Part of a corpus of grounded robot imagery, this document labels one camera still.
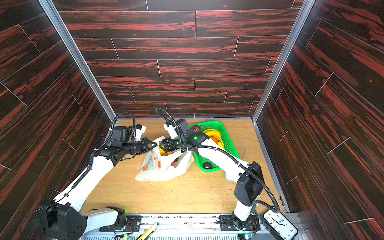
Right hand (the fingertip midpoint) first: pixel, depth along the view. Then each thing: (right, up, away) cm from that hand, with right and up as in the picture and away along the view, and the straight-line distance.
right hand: (167, 141), depth 78 cm
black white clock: (+57, -41, -8) cm, 71 cm away
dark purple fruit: (+22, -15, +12) cm, 29 cm away
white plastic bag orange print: (-6, -14, +4) cm, 16 cm away
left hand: (-5, -1, -1) cm, 5 cm away
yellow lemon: (-2, -4, -5) cm, 7 cm away
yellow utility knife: (-8, -43, -7) cm, 44 cm away
